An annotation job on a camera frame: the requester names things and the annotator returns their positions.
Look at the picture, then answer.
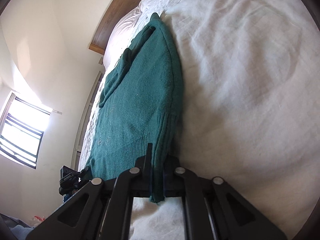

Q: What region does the white bed duvet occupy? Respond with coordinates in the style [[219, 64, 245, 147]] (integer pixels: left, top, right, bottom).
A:
[[77, 0, 316, 240]]

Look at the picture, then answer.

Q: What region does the window with bars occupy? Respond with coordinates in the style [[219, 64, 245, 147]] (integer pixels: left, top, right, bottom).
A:
[[1, 92, 53, 169]]

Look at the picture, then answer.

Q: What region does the white pillow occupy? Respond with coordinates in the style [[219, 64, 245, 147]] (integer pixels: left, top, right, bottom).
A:
[[103, 7, 142, 74]]

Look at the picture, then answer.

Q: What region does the wooden headboard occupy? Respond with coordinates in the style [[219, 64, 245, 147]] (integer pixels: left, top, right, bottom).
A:
[[89, 0, 141, 55]]

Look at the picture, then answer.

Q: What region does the green knitted sweater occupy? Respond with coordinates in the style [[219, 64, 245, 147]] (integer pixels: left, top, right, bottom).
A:
[[86, 13, 183, 203]]

